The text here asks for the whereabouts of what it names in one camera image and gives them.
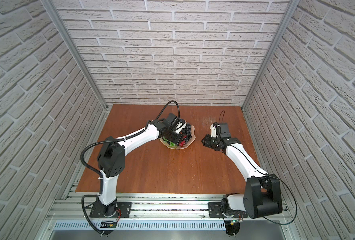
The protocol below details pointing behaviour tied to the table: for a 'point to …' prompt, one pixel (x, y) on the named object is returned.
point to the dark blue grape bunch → (186, 132)
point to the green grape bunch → (169, 143)
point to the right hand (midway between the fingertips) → (204, 139)
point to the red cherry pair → (182, 143)
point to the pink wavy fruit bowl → (188, 143)
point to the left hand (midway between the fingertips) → (182, 138)
